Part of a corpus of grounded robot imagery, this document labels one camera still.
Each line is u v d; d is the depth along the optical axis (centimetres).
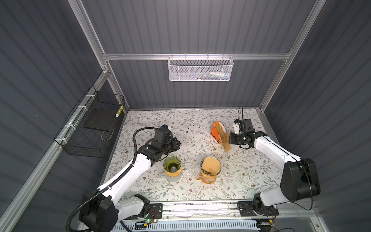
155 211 73
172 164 80
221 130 97
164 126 73
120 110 83
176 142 70
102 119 74
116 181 44
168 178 84
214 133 102
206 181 83
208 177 76
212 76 92
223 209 75
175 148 70
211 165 76
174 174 77
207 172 75
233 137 81
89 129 74
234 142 81
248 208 74
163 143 61
